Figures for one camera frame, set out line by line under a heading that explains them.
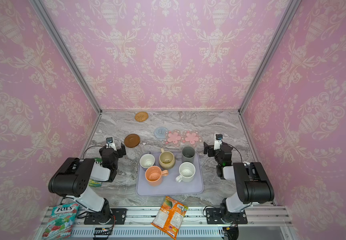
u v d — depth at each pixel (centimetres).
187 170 87
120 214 75
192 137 106
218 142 81
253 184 46
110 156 72
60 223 70
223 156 71
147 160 89
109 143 79
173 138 103
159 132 107
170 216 73
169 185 85
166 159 92
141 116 117
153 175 86
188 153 88
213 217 73
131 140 103
